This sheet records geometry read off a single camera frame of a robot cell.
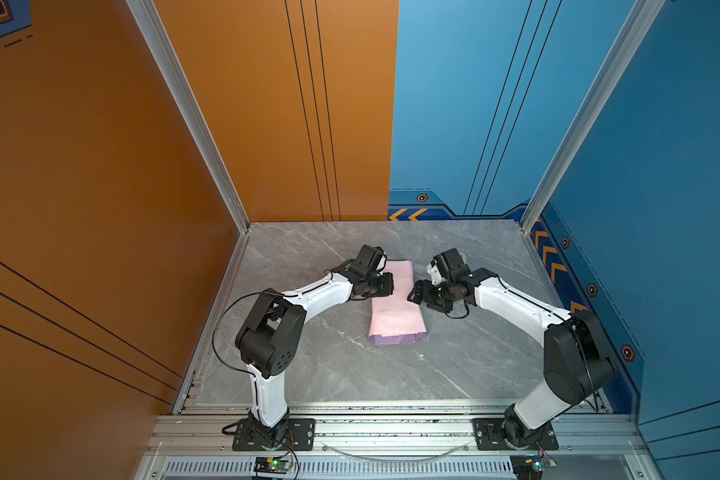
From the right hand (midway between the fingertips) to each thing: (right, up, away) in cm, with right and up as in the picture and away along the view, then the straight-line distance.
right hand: (413, 301), depth 88 cm
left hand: (-5, +4, +4) cm, 8 cm away
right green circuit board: (+25, -37, -17) cm, 47 cm away
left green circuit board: (-36, -36, -17) cm, 54 cm away
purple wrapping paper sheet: (-6, -5, -1) cm, 8 cm away
